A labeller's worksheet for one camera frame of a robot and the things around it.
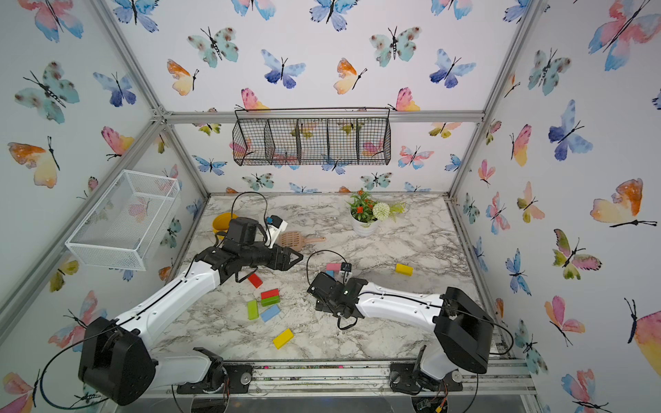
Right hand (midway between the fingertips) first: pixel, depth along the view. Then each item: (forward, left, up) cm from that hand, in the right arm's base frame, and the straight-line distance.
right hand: (334, 300), depth 82 cm
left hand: (+10, +12, +12) cm, 19 cm away
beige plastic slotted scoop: (+27, +17, -6) cm, 32 cm away
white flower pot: (+31, -9, -3) cm, 33 cm away
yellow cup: (+27, +45, +3) cm, 52 cm away
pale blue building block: (-2, +21, -7) cm, 22 cm away
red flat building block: (+4, +23, -7) cm, 25 cm away
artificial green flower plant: (+32, -9, +8) cm, 34 cm away
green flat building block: (+1, +22, -6) cm, 23 cm away
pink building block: (+15, +1, -6) cm, 16 cm away
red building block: (+9, +30, -7) cm, 32 cm away
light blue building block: (+13, +2, -8) cm, 16 cm away
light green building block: (-2, +27, -7) cm, 28 cm away
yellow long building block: (-11, +15, -6) cm, 20 cm away
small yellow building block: (+16, -24, -7) cm, 30 cm away
